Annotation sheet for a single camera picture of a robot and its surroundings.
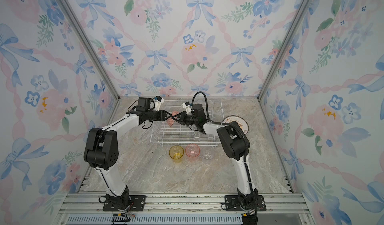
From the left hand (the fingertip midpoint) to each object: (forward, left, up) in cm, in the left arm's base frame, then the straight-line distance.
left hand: (169, 114), depth 94 cm
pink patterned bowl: (-4, -1, -2) cm, 5 cm away
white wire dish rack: (-5, -1, -13) cm, 14 cm away
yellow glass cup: (-20, -5, -12) cm, 24 cm away
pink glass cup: (-19, -15, -11) cm, 27 cm away
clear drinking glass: (-21, -24, -12) cm, 34 cm away
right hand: (-3, -1, 0) cm, 3 cm away
